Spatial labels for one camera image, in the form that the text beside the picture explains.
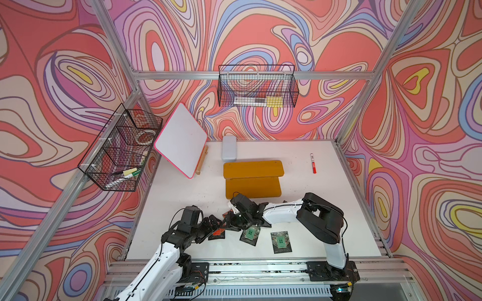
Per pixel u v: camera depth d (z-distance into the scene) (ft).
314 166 3.52
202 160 3.44
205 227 2.42
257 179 3.32
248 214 2.31
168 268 1.74
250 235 2.70
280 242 2.65
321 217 1.72
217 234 2.70
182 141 2.76
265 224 2.19
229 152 3.70
